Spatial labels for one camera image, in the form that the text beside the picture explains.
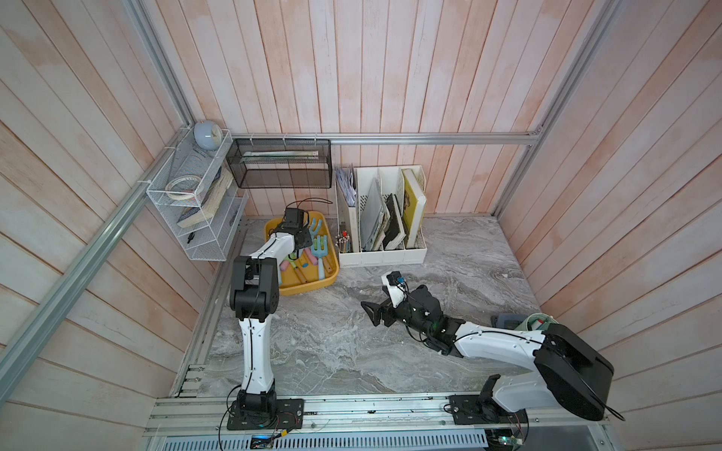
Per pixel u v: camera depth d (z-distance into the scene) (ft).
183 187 2.47
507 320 2.88
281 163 3.39
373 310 2.37
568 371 1.46
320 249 3.48
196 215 2.59
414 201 2.96
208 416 2.45
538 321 2.56
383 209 3.03
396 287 2.33
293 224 2.81
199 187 2.30
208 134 2.67
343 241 2.95
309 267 3.35
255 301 1.94
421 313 2.03
